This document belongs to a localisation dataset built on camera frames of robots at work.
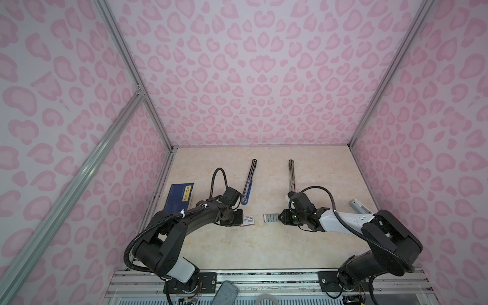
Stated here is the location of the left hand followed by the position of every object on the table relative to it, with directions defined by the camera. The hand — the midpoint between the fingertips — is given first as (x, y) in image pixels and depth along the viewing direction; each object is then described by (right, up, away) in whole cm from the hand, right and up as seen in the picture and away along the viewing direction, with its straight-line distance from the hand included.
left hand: (242, 218), depth 88 cm
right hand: (+17, 0, 0) cm, 17 cm away
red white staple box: (+2, -1, 0) cm, 3 cm away
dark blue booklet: (-33, +8, +9) cm, 36 cm away
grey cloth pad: (-5, -22, -20) cm, 30 cm away
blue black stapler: (+2, +12, +10) cm, 16 cm away
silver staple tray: (+13, 0, +2) cm, 13 cm away
